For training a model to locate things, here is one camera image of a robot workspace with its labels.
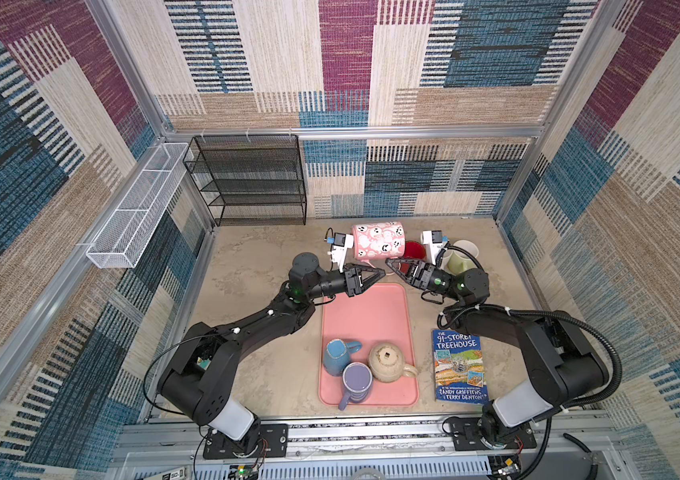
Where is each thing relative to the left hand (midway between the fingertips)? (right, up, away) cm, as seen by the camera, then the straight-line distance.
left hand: (384, 271), depth 72 cm
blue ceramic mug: (-11, -22, +5) cm, 25 cm away
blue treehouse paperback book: (+22, -27, +10) cm, 36 cm away
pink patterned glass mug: (-2, +7, -4) cm, 8 cm away
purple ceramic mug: (-6, -28, +3) cm, 28 cm away
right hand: (+1, +1, +1) cm, 2 cm away
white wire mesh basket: (-61, +10, +1) cm, 61 cm away
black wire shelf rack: (-43, +30, +36) cm, 64 cm away
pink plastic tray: (+2, -15, +23) cm, 27 cm away
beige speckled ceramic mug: (+2, -24, +5) cm, 24 cm away
